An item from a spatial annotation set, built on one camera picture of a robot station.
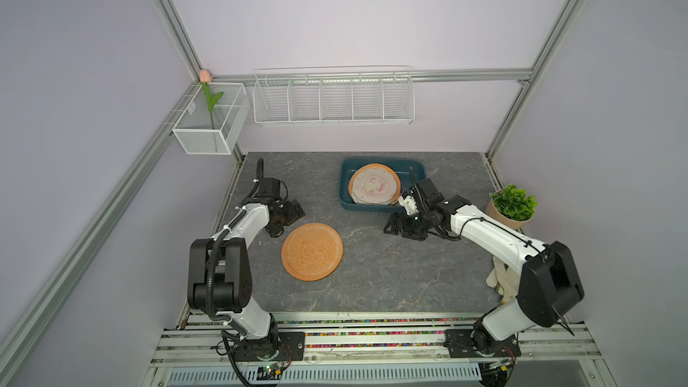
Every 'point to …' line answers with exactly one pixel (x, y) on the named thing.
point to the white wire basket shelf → (335, 95)
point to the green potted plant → (512, 205)
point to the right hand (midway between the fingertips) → (392, 230)
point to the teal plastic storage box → (401, 165)
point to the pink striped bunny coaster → (374, 186)
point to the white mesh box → (203, 132)
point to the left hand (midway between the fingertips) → (295, 219)
